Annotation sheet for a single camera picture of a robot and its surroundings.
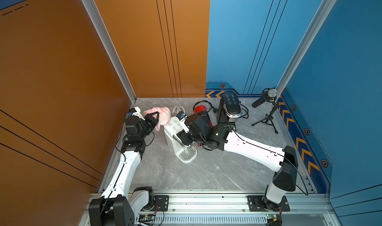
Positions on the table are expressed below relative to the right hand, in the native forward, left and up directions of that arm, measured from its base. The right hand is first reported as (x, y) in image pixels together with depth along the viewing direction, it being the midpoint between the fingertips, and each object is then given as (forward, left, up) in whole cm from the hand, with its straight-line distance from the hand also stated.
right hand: (181, 131), depth 74 cm
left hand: (+11, +12, +3) cm, 16 cm away
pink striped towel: (+8, +9, +3) cm, 12 cm away
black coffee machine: (+16, -26, -2) cm, 31 cm away
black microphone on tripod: (+26, -52, 0) cm, 58 cm away
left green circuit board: (-33, +19, -27) cm, 47 cm away
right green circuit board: (-34, -44, -25) cm, 61 cm away
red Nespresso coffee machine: (+20, -10, -6) cm, 23 cm away
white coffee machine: (-2, -1, -22) cm, 22 cm away
